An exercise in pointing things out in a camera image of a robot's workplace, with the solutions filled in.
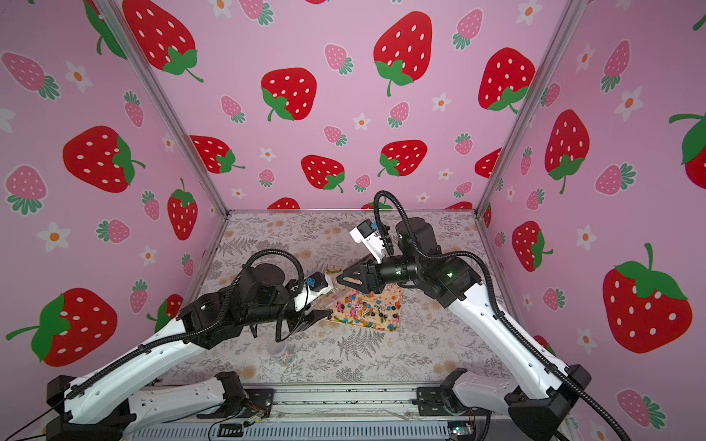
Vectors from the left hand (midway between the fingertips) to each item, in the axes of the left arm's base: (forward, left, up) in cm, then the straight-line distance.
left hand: (328, 298), depth 65 cm
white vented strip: (-24, +8, -28) cm, 38 cm away
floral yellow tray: (+10, -10, -26) cm, 30 cm away
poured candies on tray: (+10, -14, -27) cm, 32 cm away
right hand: (0, -3, +8) cm, 8 cm away
